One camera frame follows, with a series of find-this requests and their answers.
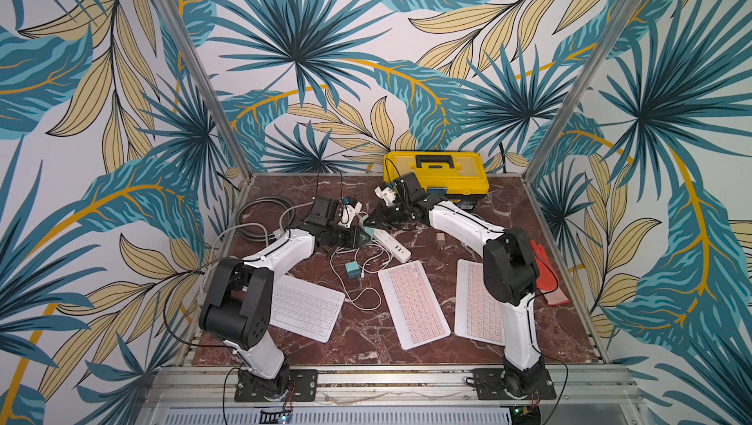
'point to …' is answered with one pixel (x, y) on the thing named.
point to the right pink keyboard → (479, 314)
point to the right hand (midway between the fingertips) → (364, 221)
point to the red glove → (547, 281)
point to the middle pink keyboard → (418, 316)
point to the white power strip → (397, 250)
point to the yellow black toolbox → (464, 174)
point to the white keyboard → (305, 308)
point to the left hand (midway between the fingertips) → (366, 240)
